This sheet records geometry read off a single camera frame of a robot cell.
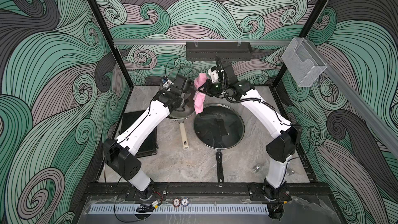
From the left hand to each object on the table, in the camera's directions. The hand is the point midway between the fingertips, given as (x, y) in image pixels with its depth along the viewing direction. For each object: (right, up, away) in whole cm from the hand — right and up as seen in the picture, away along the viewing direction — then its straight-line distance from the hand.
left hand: (184, 89), depth 78 cm
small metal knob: (+37, -40, 0) cm, 55 cm away
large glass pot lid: (+20, -22, +14) cm, 33 cm away
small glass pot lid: (+2, +14, +37) cm, 40 cm away
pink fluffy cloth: (+8, -4, -5) cm, 10 cm away
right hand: (+6, -1, -1) cm, 6 cm away
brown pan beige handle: (-2, -16, +12) cm, 20 cm away
